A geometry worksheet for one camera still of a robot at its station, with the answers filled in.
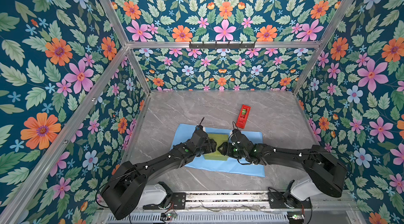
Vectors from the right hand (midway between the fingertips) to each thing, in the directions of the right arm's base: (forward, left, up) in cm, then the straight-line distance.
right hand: (220, 150), depth 84 cm
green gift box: (+6, 0, +1) cm, 6 cm away
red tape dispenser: (+23, -16, 0) cm, 27 cm away
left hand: (+2, +2, +4) cm, 5 cm away
